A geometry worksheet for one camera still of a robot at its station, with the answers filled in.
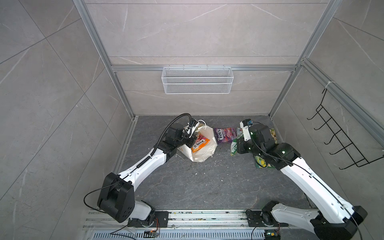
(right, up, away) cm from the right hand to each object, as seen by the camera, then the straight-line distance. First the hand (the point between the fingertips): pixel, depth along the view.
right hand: (236, 139), depth 73 cm
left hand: (-20, +5, +8) cm, 23 cm away
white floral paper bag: (-14, -10, +16) cm, 24 cm away
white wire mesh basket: (-19, +38, +28) cm, 51 cm away
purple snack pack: (0, 0, +31) cm, 31 cm away
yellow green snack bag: (+35, +1, +31) cm, 47 cm away
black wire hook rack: (+45, -7, -14) cm, 48 cm away
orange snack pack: (-18, -4, +22) cm, 29 cm away
